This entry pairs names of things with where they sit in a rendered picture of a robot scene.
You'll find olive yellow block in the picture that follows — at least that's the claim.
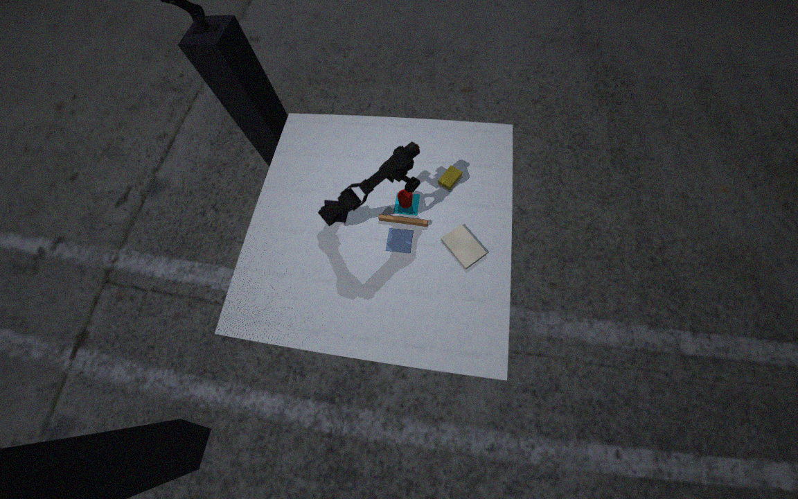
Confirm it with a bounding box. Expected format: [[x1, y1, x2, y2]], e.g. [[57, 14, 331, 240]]
[[438, 165, 462, 190]]

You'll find tan wooden bar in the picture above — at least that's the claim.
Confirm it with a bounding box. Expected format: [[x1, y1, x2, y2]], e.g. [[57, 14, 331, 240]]
[[378, 214, 428, 227]]

